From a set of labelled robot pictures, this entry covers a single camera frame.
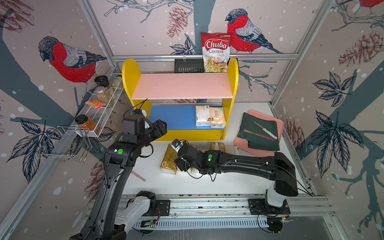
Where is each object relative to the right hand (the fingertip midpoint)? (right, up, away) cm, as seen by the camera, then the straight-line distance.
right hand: (179, 156), depth 75 cm
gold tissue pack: (-6, -7, +5) cm, 11 cm away
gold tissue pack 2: (+22, +3, +13) cm, 25 cm away
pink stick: (-25, -14, +10) cm, 30 cm away
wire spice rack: (-45, +10, -12) cm, 47 cm away
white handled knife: (+61, +8, +25) cm, 66 cm away
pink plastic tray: (+40, +1, +22) cm, 46 cm away
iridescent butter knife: (+53, +7, +26) cm, 60 cm away
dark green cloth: (+48, +3, +23) cm, 53 cm away
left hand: (-6, +17, -7) cm, 20 cm away
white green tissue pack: (+13, +21, +13) cm, 28 cm away
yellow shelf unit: (+7, +27, +20) cm, 34 cm away
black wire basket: (+6, +54, +20) cm, 57 cm away
